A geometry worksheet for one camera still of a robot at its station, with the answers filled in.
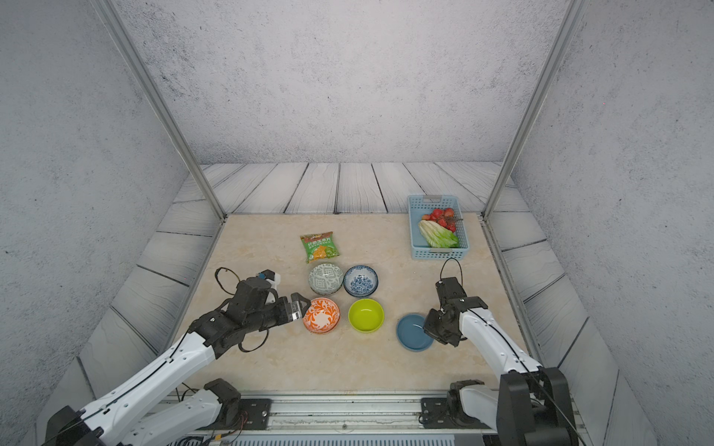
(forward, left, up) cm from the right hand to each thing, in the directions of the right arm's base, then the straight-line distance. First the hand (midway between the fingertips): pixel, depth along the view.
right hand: (432, 331), depth 84 cm
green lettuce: (+35, -6, +3) cm, 36 cm away
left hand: (+2, +37, +11) cm, 39 cm away
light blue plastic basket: (+54, -2, +1) cm, 55 cm away
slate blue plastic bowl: (0, +7, -2) cm, 7 cm away
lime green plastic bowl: (+5, +20, -1) cm, 21 cm away
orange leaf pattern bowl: (+5, +34, -1) cm, 34 cm away
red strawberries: (+47, -11, 0) cm, 48 cm away
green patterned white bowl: (+18, +34, +1) cm, 38 cm away
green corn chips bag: (+32, +38, +1) cm, 49 cm away
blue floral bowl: (+18, +22, 0) cm, 28 cm away
